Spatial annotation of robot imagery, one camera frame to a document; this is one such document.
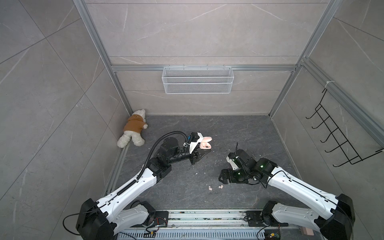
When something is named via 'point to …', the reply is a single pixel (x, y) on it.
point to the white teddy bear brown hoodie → (133, 129)
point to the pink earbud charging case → (205, 144)
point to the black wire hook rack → (346, 146)
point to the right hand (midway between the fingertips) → (225, 178)
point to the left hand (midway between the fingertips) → (207, 143)
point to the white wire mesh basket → (198, 80)
